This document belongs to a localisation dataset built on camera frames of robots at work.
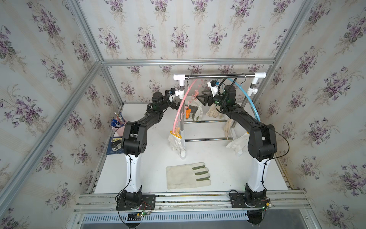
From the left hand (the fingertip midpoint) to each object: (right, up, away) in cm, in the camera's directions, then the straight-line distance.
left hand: (178, 95), depth 96 cm
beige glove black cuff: (+34, -22, +2) cm, 40 cm away
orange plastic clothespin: (+6, -12, -16) cm, 20 cm away
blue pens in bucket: (-41, -18, 0) cm, 45 cm away
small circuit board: (-20, -66, -24) cm, 73 cm away
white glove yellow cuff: (-1, -28, -18) cm, 33 cm away
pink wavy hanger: (+10, -2, -13) cm, 16 cm away
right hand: (+15, 0, -8) cm, 17 cm away
